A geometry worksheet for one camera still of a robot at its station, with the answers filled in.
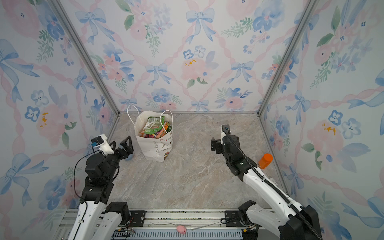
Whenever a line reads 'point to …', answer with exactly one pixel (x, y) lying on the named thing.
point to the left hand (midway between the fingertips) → (123, 138)
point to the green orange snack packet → (153, 124)
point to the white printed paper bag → (154, 149)
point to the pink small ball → (181, 229)
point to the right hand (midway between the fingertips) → (222, 135)
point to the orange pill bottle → (265, 160)
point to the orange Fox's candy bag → (156, 135)
